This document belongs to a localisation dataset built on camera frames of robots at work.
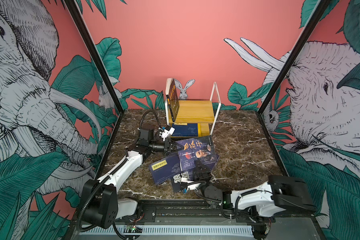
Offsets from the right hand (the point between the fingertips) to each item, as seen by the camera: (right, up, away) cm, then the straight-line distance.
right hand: (196, 163), depth 73 cm
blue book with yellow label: (-6, +16, +28) cm, 33 cm away
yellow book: (+4, +16, +28) cm, 32 cm away
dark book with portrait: (+2, +7, +3) cm, 8 cm away
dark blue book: (-17, -7, +15) cm, 24 cm away
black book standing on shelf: (-12, +33, +9) cm, 37 cm away
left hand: (-7, +8, -2) cm, 11 cm away
